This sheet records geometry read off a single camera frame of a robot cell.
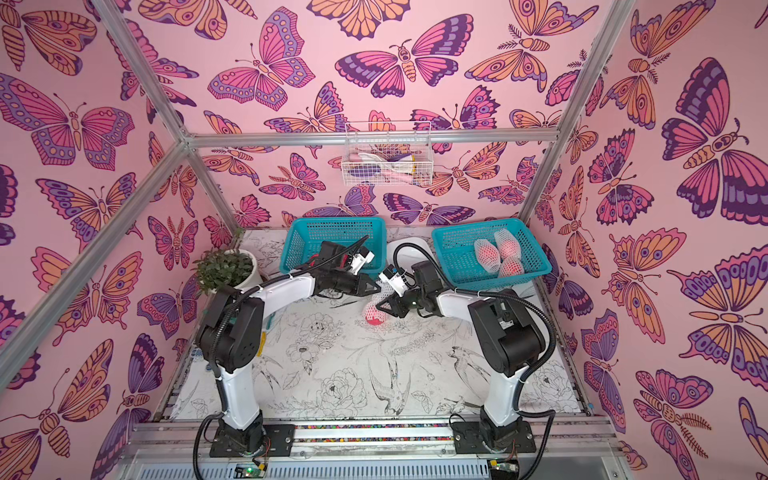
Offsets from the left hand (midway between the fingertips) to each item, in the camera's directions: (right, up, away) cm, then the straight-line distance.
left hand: (383, 288), depth 90 cm
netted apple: (-3, -8, -2) cm, 9 cm away
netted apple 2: (+36, +10, +13) cm, 39 cm away
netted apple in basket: (+44, +14, +15) cm, 48 cm away
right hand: (0, -4, +3) cm, 5 cm away
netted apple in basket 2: (+43, +6, +9) cm, 44 cm away
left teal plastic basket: (-30, +18, +23) cm, 42 cm away
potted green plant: (-44, +6, -4) cm, 45 cm away
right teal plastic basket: (+27, +13, +22) cm, 38 cm away
